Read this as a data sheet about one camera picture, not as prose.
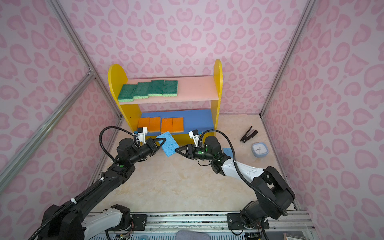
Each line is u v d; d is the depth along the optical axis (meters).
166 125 0.94
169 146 0.75
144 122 0.96
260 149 0.96
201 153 0.69
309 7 0.69
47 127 0.64
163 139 0.76
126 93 0.72
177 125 0.95
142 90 0.74
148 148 0.68
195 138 0.73
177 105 1.18
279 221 0.75
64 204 0.43
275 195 0.43
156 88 0.75
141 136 0.72
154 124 0.94
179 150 0.75
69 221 0.40
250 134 1.06
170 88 0.75
